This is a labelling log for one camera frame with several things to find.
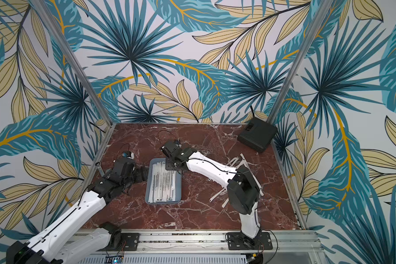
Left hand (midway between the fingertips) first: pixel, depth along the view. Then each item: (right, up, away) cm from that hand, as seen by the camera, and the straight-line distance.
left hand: (139, 173), depth 80 cm
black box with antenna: (+68, +21, +30) cm, 77 cm away
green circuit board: (-8, -36, -9) cm, 38 cm away
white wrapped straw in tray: (+9, -8, +10) cm, 16 cm away
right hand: (+15, +4, +5) cm, 16 cm away
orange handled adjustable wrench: (-31, +2, +17) cm, 36 cm away
